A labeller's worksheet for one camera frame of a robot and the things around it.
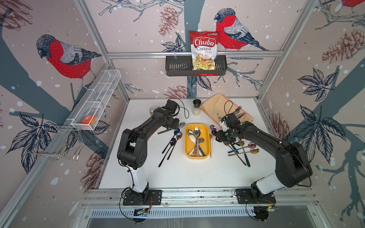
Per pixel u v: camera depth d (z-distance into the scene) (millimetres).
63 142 633
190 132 978
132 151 482
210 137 946
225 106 1220
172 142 934
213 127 1005
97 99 790
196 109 1055
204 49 823
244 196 730
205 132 969
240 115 1093
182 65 951
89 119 667
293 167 439
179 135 974
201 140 966
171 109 744
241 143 905
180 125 1007
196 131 974
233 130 649
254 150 857
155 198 729
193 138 951
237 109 1131
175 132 987
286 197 754
